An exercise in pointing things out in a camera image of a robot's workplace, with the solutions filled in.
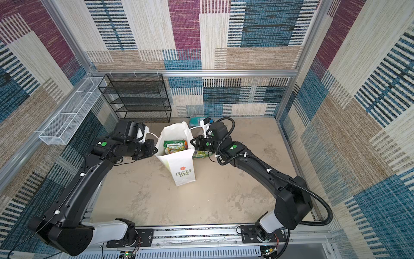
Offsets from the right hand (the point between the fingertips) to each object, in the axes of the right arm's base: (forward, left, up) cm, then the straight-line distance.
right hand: (193, 143), depth 77 cm
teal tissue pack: (+34, +3, -21) cm, 40 cm away
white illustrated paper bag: (-10, +5, -3) cm, 12 cm away
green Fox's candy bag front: (+3, +12, -7) cm, 14 cm away
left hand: (-5, +15, +2) cm, 16 cm away
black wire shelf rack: (+43, +40, -4) cm, 59 cm away
